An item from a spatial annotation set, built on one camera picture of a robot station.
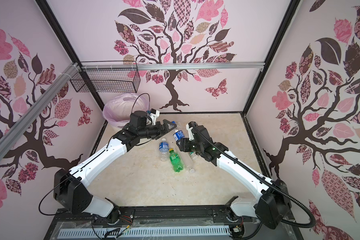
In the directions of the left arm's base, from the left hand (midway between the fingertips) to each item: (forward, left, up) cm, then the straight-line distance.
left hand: (172, 130), depth 75 cm
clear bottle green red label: (-2, -12, -24) cm, 27 cm away
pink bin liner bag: (+23, +37, -7) cm, 44 cm away
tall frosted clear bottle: (-6, -9, -26) cm, 28 cm away
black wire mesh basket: (+39, +43, +6) cm, 59 cm away
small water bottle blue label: (+3, +7, -23) cm, 24 cm away
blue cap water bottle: (-2, -3, -2) cm, 4 cm away
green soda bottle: (-8, -2, -22) cm, 24 cm away
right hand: (-3, -4, -5) cm, 7 cm away
